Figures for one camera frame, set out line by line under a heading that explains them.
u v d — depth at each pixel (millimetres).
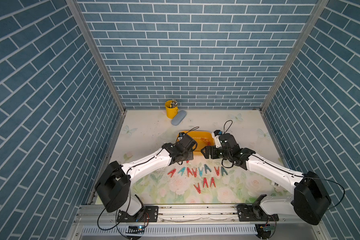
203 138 1010
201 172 880
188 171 886
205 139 1014
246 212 737
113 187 418
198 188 821
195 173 870
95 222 715
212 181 843
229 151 630
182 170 886
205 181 845
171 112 1111
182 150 629
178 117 1136
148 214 727
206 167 891
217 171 883
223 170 889
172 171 882
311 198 413
